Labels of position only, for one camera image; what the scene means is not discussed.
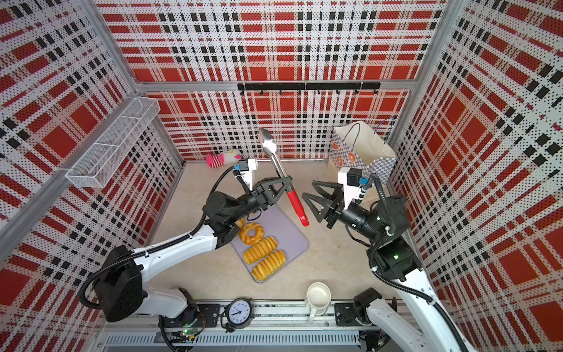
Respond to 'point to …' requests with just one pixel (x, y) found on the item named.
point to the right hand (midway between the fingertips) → (308, 192)
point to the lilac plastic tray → (278, 225)
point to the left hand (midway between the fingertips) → (292, 182)
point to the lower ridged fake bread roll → (269, 265)
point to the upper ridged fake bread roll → (259, 250)
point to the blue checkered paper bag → (355, 145)
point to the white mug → (318, 298)
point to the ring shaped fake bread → (251, 240)
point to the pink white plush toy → (230, 156)
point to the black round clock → (237, 314)
